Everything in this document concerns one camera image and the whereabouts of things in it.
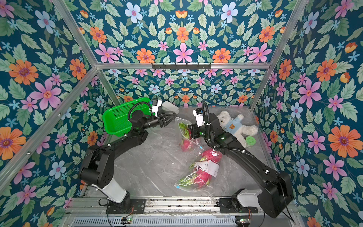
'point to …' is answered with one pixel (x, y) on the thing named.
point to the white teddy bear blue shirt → (234, 125)
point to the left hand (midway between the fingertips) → (175, 115)
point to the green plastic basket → (116, 119)
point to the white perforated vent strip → (180, 221)
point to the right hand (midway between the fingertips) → (192, 123)
